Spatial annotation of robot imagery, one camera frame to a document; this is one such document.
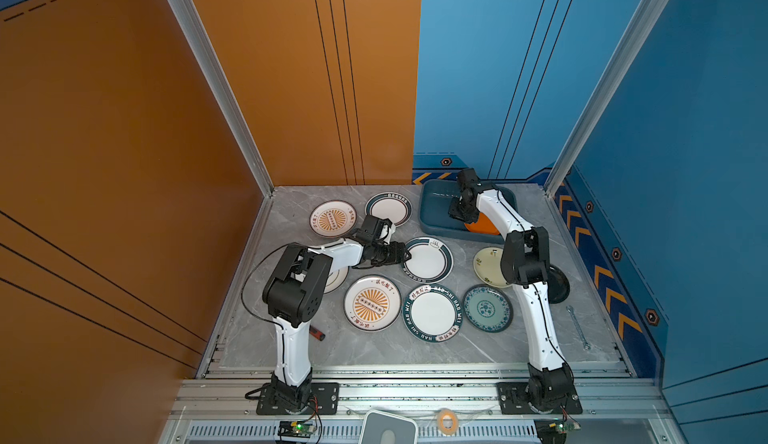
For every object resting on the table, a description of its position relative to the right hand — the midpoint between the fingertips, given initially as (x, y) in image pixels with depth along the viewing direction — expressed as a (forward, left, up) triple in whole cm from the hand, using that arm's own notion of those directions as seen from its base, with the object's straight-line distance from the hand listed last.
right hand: (453, 215), depth 109 cm
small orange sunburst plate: (0, +44, -1) cm, 44 cm away
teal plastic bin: (+8, +6, -1) cm, 10 cm away
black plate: (-27, -29, -2) cm, 40 cm away
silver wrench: (-35, -31, -4) cm, 47 cm away
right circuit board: (-63, -18, -3) cm, 66 cm away
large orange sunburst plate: (-33, +28, -2) cm, 43 cm away
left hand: (-17, +18, 0) cm, 25 cm away
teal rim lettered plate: (-36, +10, -3) cm, 37 cm away
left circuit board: (-64, +45, -4) cm, 78 cm away
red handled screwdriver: (-42, +43, -2) cm, 60 cm away
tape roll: (-62, +9, -4) cm, 63 cm away
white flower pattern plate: (-25, +40, -1) cm, 47 cm away
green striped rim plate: (-17, +9, -3) cm, 20 cm away
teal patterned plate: (-34, -7, -3) cm, 35 cm away
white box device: (-64, +24, +2) cm, 68 cm away
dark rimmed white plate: (+7, +23, -1) cm, 24 cm away
